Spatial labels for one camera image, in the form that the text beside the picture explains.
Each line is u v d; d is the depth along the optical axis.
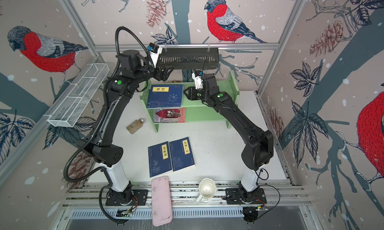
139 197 0.73
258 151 0.45
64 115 0.70
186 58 1.06
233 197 0.73
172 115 0.92
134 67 0.53
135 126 0.96
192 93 0.70
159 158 0.87
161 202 0.70
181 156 0.86
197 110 0.93
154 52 0.57
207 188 0.76
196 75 0.71
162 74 0.63
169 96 0.80
